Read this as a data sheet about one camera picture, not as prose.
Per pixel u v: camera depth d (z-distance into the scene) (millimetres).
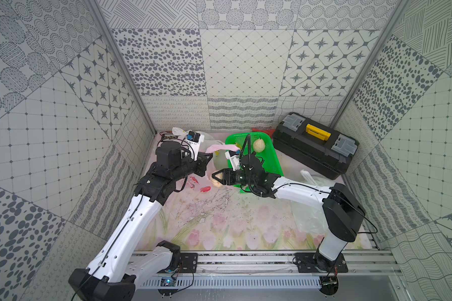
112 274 367
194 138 574
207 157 674
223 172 726
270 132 1153
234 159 747
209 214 881
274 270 731
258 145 1055
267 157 1064
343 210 467
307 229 797
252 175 640
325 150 904
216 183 759
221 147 657
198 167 603
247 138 671
